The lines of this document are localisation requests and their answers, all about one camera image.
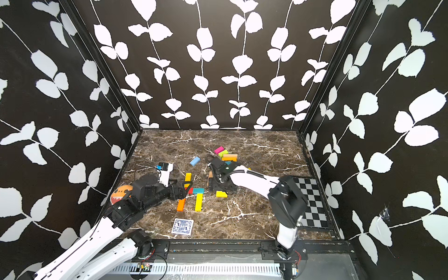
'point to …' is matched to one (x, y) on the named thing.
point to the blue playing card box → (182, 226)
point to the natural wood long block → (230, 155)
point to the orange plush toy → (118, 193)
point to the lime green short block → (224, 152)
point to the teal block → (198, 191)
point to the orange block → (181, 205)
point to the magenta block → (219, 150)
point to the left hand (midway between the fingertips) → (185, 180)
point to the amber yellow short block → (221, 194)
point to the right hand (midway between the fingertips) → (215, 186)
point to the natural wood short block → (210, 174)
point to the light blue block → (195, 161)
